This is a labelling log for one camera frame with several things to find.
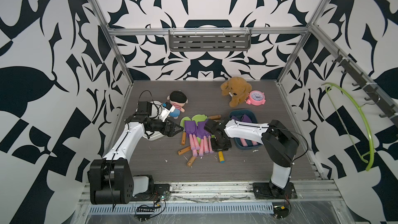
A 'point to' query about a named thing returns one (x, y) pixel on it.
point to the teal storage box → (238, 113)
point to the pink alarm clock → (256, 98)
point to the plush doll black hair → (178, 99)
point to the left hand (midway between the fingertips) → (175, 124)
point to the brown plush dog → (237, 88)
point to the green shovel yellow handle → (221, 153)
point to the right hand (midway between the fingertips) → (216, 148)
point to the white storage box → (156, 107)
